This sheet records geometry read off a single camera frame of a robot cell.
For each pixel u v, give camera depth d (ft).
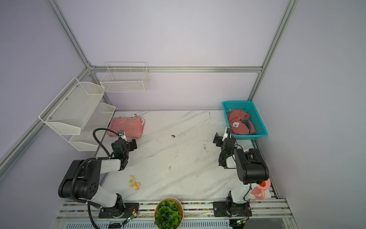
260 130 3.28
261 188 2.34
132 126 3.36
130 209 2.40
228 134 2.68
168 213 2.08
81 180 1.48
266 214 2.44
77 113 2.57
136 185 2.58
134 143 2.92
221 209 2.40
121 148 2.37
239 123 3.41
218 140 2.83
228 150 2.41
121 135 2.67
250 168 1.58
